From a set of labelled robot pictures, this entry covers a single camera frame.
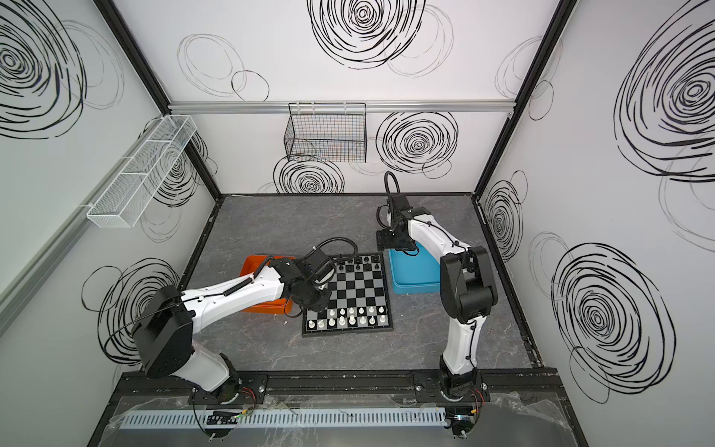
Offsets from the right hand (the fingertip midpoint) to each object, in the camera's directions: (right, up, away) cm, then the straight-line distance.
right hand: (387, 244), depth 94 cm
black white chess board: (-10, -17, -5) cm, 21 cm away
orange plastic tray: (-48, -7, +3) cm, 48 cm away
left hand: (-19, -17, -12) cm, 28 cm away
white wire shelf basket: (-72, +13, -22) cm, 76 cm away
